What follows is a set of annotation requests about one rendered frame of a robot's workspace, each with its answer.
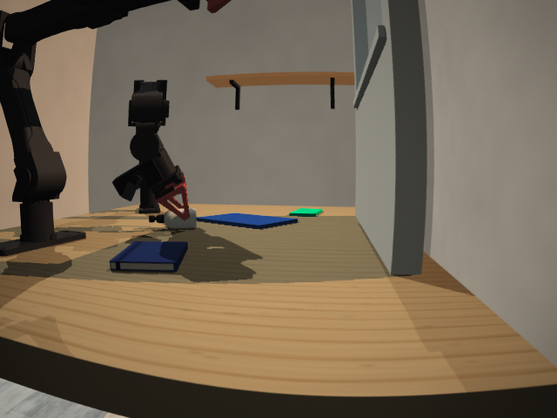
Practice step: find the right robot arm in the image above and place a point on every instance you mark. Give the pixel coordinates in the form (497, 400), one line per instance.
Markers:
(40, 171)

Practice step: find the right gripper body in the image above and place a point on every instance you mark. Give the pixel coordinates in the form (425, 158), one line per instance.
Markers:
(189, 4)

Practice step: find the blue flat rectangular pad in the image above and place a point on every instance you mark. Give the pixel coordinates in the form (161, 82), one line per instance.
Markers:
(247, 220)

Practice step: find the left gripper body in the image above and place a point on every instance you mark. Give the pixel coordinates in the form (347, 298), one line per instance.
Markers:
(169, 172)

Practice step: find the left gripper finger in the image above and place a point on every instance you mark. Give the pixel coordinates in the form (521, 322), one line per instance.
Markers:
(172, 200)
(180, 189)

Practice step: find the dark blue book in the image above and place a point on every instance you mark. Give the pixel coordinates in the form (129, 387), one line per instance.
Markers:
(154, 256)

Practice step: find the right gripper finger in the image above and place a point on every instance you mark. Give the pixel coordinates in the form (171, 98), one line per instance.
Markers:
(215, 5)

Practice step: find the green flat rectangular block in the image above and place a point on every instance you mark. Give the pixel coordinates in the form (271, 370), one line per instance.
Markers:
(306, 212)

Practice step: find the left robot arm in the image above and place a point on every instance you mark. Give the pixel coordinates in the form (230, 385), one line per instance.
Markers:
(144, 105)

